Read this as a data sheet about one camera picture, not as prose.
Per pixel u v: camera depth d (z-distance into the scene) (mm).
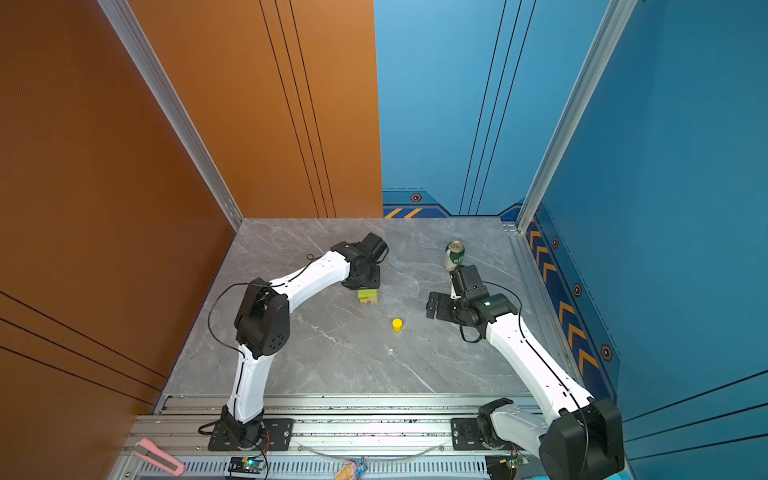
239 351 563
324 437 754
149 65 773
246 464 709
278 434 730
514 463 695
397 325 898
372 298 952
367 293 940
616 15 698
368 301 961
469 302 600
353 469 668
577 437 374
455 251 991
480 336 631
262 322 536
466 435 724
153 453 710
